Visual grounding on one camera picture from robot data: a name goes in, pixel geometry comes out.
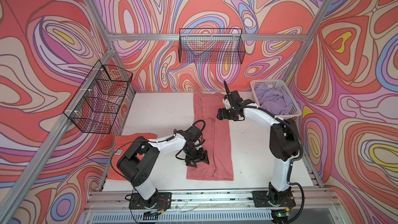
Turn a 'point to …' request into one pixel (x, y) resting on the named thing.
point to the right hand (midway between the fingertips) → (225, 119)
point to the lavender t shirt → (276, 100)
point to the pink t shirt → (217, 140)
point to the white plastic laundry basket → (296, 111)
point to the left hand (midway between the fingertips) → (207, 163)
